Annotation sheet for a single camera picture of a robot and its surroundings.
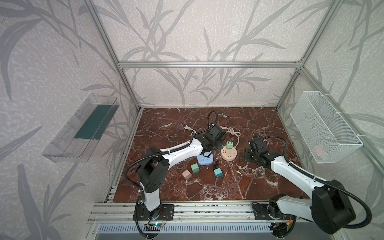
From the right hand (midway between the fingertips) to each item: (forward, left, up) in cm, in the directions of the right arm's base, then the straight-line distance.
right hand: (248, 150), depth 89 cm
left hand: (+4, +16, +6) cm, 18 cm away
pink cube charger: (-13, +37, -4) cm, 39 cm away
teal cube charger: (-12, +18, -4) cm, 23 cm away
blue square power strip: (-5, +27, -3) cm, 28 cm away
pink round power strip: (-1, +11, -4) cm, 12 cm away
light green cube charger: (+4, +11, +1) cm, 11 cm away
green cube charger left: (-9, +32, -4) cm, 34 cm away
